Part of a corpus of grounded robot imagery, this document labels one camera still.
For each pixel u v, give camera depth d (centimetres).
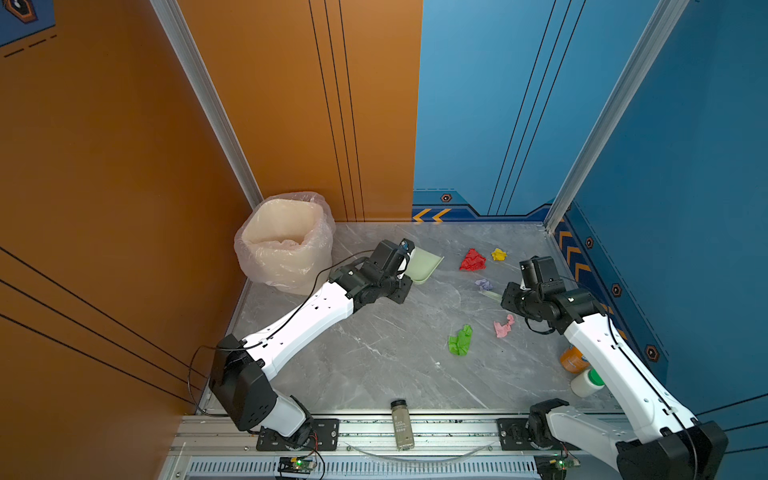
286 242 81
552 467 71
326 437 74
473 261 105
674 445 37
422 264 81
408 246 69
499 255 109
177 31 72
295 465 71
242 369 41
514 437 72
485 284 100
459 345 87
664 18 70
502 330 91
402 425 72
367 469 70
